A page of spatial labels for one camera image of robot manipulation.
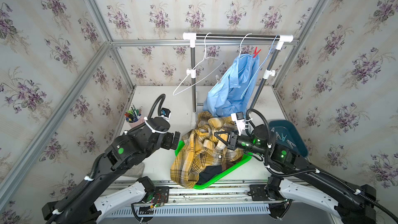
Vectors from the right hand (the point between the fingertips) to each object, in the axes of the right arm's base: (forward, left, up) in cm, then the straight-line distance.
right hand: (218, 134), depth 61 cm
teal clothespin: (+14, -42, -29) cm, 53 cm away
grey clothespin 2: (+10, -46, -30) cm, 56 cm away
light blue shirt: (+35, -13, -11) cm, 38 cm away
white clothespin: (+19, -38, -29) cm, 51 cm away
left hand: (+2, +20, -1) cm, 21 cm away
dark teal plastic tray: (+18, -45, -30) cm, 57 cm away
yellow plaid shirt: (0, +8, -16) cm, 18 cm away
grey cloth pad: (-8, +41, -27) cm, 50 cm away
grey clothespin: (+15, -39, -29) cm, 51 cm away
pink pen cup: (+21, +48, -19) cm, 56 cm away
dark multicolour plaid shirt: (-8, +2, -22) cm, 23 cm away
